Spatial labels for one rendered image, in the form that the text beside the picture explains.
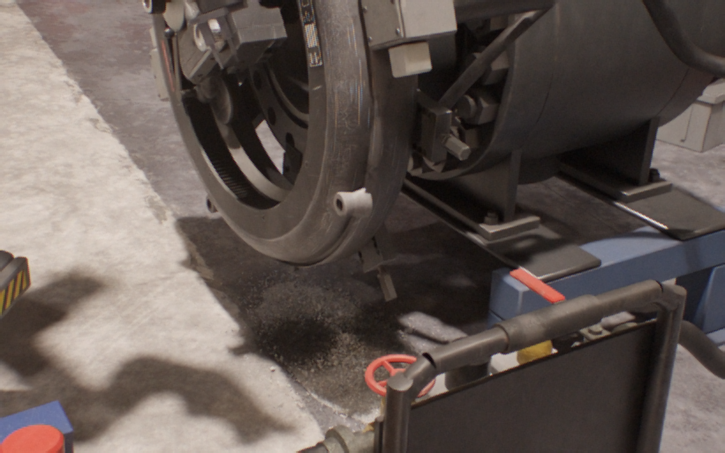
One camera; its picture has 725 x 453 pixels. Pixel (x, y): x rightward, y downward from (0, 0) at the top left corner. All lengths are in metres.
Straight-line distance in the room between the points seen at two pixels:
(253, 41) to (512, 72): 0.44
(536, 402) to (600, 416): 0.11
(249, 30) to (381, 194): 0.31
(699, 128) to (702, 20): 1.15
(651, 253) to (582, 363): 0.81
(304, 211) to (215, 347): 0.51
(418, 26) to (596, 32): 0.53
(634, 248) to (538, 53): 0.43
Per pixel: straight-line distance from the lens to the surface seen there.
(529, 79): 1.69
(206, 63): 1.77
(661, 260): 1.93
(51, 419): 0.85
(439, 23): 1.32
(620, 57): 1.82
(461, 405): 1.02
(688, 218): 2.02
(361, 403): 1.81
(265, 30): 1.50
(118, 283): 2.22
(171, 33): 1.86
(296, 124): 1.80
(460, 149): 1.39
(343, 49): 1.38
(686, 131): 3.09
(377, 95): 1.39
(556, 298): 1.22
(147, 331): 2.04
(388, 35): 1.32
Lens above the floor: 1.09
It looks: 27 degrees down
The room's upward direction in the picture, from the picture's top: 2 degrees clockwise
